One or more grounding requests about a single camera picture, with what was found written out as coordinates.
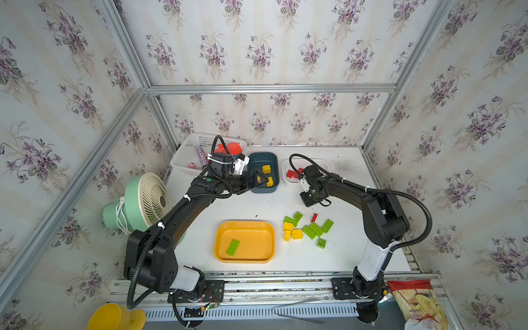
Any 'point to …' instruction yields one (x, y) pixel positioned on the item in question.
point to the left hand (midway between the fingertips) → (262, 183)
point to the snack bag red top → (418, 304)
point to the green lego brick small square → (298, 216)
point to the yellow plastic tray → (257, 243)
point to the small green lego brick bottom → (321, 243)
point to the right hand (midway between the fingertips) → (315, 199)
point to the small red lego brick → (314, 217)
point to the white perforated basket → (192, 150)
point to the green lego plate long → (308, 230)
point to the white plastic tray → (302, 163)
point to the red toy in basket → (233, 148)
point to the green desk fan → (146, 202)
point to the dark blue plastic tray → (267, 164)
